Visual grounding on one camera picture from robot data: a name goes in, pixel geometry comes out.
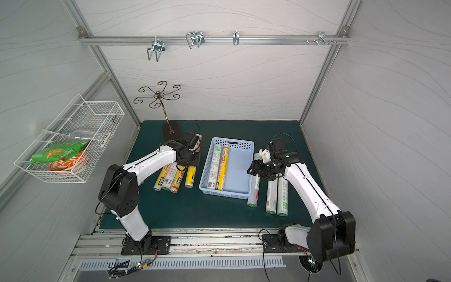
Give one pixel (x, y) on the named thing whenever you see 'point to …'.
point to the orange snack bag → (65, 164)
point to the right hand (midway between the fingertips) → (254, 172)
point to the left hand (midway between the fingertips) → (196, 161)
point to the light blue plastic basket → (239, 168)
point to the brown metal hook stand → (170, 130)
